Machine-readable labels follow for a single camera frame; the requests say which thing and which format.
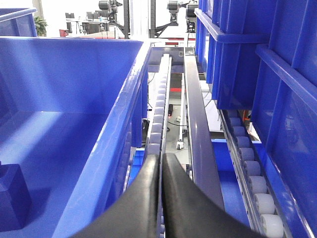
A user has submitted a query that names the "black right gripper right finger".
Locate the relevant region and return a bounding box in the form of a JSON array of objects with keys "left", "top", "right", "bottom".
[{"left": 162, "top": 153, "right": 267, "bottom": 238}]

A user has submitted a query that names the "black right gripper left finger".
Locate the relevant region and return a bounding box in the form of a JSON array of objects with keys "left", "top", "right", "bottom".
[{"left": 71, "top": 154, "right": 159, "bottom": 238}]

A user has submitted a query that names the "blue plastic box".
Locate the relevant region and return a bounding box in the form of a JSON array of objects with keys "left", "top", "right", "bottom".
[{"left": 0, "top": 161, "right": 32, "bottom": 233}]

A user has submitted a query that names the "blue plastic bin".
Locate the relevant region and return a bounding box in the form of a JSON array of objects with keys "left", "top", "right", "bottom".
[
  {"left": 0, "top": 7, "right": 38, "bottom": 38},
  {"left": 211, "top": 138, "right": 251, "bottom": 228},
  {"left": 195, "top": 0, "right": 279, "bottom": 110},
  {"left": 127, "top": 148, "right": 146, "bottom": 188},
  {"left": 0, "top": 36, "right": 152, "bottom": 238},
  {"left": 250, "top": 0, "right": 317, "bottom": 238}
]

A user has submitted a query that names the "slanted steel rack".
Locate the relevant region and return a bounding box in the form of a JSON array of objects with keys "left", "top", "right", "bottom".
[{"left": 116, "top": 46, "right": 294, "bottom": 238}]

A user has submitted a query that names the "white wheeled stand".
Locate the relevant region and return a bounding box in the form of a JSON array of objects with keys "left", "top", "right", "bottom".
[{"left": 176, "top": 73, "right": 187, "bottom": 151}]

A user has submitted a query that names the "black metal stand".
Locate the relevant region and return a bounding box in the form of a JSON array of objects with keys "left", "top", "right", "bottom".
[
  {"left": 98, "top": 0, "right": 131, "bottom": 40},
  {"left": 148, "top": 0, "right": 199, "bottom": 38}
]

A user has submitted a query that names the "potted green plant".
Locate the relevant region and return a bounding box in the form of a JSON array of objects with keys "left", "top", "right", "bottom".
[{"left": 34, "top": 16, "right": 48, "bottom": 37}]

